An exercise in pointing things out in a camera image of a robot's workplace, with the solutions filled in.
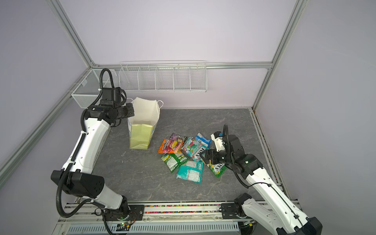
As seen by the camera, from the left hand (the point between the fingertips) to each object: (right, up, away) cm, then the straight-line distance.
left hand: (130, 110), depth 77 cm
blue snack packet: (+40, -19, +22) cm, 49 cm away
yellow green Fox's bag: (+48, -35, +10) cm, 60 cm away
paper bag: (+6, -9, -2) cm, 11 cm away
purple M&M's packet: (+23, -17, +25) cm, 38 cm away
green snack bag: (+22, -30, +10) cm, 38 cm away
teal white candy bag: (+32, -35, +8) cm, 48 cm away
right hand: (+40, -22, -3) cm, 46 cm away
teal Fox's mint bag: (+34, -23, +17) cm, 44 cm away
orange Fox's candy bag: (+19, -22, +16) cm, 33 cm away
